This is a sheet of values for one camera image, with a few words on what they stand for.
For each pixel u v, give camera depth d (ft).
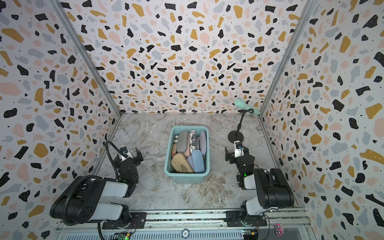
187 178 2.81
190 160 2.67
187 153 2.74
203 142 2.74
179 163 2.55
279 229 2.30
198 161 2.65
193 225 2.40
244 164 2.29
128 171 2.23
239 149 2.56
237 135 3.47
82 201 1.39
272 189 1.56
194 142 2.80
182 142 2.79
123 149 2.43
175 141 2.88
